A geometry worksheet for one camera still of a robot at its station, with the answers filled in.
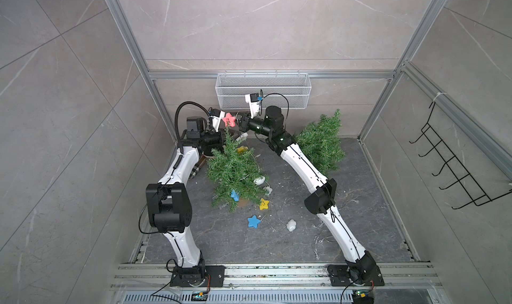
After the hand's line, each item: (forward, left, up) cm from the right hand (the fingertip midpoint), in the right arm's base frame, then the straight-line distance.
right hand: (231, 115), depth 77 cm
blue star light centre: (-30, -8, -36) cm, 47 cm away
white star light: (-17, -14, -30) cm, 37 cm away
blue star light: (-26, -1, -19) cm, 32 cm away
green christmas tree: (-22, -2, -8) cm, 23 cm away
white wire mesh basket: (+28, -27, -7) cm, 40 cm away
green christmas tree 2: (-7, -37, -9) cm, 38 cm away
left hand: (+1, -2, -9) cm, 9 cm away
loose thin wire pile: (-36, -36, -15) cm, 53 cm away
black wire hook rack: (-35, -77, -5) cm, 84 cm away
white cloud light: (-31, -24, -36) cm, 54 cm away
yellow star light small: (-7, -4, -12) cm, 15 cm away
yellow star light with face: (-21, -13, -36) cm, 44 cm away
